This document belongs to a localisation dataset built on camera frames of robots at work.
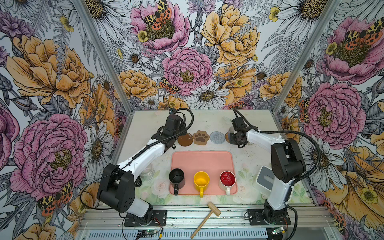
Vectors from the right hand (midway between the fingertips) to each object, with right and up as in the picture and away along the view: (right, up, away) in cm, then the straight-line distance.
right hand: (234, 143), depth 98 cm
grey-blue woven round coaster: (-10, +3, +7) cm, 12 cm away
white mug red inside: (-7, -19, -13) cm, 24 cm away
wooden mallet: (-15, -30, -22) cm, 41 cm away
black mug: (-35, -19, -13) cm, 42 cm away
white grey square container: (+12, -18, -18) cm, 28 cm away
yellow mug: (-22, -19, -12) cm, 31 cm away
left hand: (-34, +10, -11) cm, 37 cm away
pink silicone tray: (-13, -12, -1) cm, 18 cm away
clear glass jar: (-50, -14, -15) cm, 54 cm away
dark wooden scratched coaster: (-32, +1, +7) cm, 32 cm away
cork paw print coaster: (-21, +3, +7) cm, 23 cm away
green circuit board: (-47, -38, -27) cm, 66 cm away
